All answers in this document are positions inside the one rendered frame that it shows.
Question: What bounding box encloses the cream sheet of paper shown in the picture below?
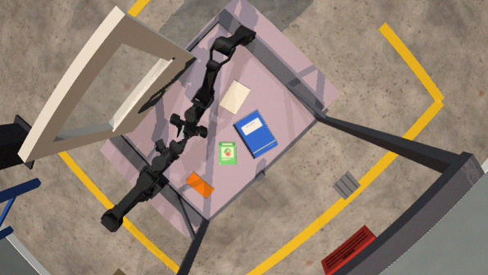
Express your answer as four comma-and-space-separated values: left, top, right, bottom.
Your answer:
220, 80, 250, 114

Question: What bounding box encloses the orange flat rectangular slab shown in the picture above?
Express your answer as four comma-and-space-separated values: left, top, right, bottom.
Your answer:
186, 172, 214, 198

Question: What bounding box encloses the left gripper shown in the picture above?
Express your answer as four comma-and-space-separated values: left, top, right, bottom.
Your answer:
160, 137, 188, 167

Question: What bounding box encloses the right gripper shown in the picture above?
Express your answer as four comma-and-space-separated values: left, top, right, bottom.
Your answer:
169, 113, 208, 138

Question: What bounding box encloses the blue notebook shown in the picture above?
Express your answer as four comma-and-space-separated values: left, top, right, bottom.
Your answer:
233, 111, 277, 159

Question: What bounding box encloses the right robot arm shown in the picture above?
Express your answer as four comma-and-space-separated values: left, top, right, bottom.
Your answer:
183, 25, 256, 137

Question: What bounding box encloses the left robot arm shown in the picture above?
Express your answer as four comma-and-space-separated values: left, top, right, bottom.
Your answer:
101, 139, 169, 232

